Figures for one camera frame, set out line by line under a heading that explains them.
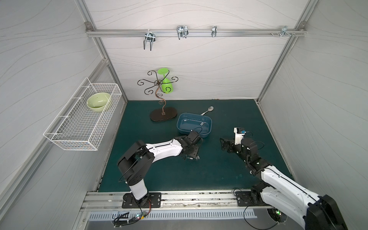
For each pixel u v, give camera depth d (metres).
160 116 1.09
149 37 0.78
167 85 0.99
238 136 0.73
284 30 0.77
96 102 0.73
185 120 1.07
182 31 0.76
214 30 0.72
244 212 0.67
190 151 0.79
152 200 0.74
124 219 0.69
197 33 0.78
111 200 0.75
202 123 1.04
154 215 0.70
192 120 1.08
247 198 0.73
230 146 0.73
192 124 1.07
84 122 0.69
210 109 1.15
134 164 0.44
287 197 0.49
